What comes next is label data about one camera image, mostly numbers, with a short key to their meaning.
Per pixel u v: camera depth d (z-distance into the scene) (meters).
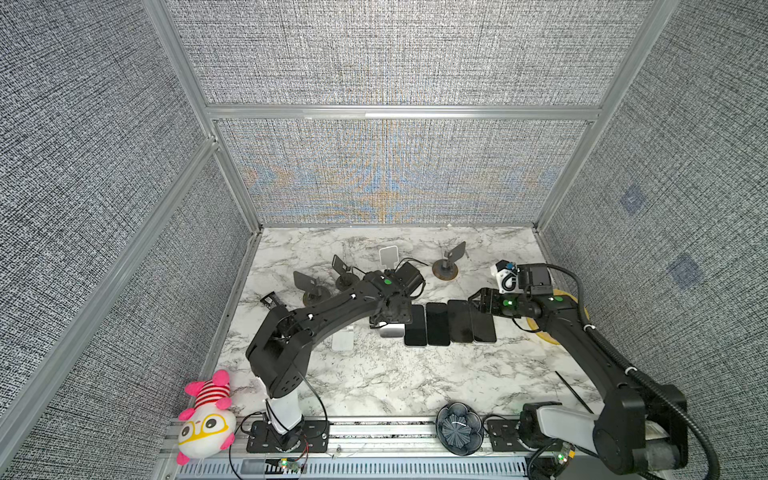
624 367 0.44
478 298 0.77
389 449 0.73
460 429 0.74
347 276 1.01
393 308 0.62
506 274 0.76
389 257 1.00
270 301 0.97
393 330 0.81
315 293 0.95
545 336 0.58
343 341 0.89
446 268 1.03
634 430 0.39
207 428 0.69
